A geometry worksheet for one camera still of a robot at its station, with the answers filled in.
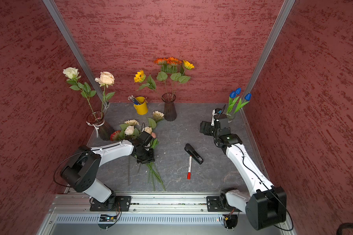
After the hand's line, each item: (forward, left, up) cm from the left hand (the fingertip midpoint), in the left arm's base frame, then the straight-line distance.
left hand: (152, 163), depth 88 cm
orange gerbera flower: (+45, -5, +32) cm, 55 cm away
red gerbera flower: (+16, +27, +4) cm, 32 cm away
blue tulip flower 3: (+30, -57, +28) cm, 70 cm away
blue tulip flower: (+34, -52, +29) cm, 69 cm away
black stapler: (+7, -24, +3) cm, 25 cm away
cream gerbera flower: (+34, 0, +4) cm, 35 cm away
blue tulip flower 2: (+33, -50, +24) cm, 64 cm away
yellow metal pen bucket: (+41, +13, +9) cm, 44 cm away
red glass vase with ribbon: (+21, +36, +16) cm, 45 cm away
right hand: (+14, -32, +19) cm, 40 cm away
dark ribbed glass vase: (+35, -9, +7) cm, 36 cm away
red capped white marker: (-6, -23, 0) cm, 23 cm away
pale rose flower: (+20, +17, +6) cm, 27 cm away
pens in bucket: (+41, +18, +15) cm, 47 cm away
